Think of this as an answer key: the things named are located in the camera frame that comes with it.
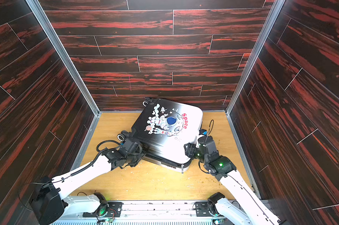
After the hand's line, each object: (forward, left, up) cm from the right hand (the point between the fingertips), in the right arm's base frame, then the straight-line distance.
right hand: (190, 145), depth 76 cm
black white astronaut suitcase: (+9, +17, +2) cm, 19 cm away
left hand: (-2, +25, -8) cm, 27 cm away
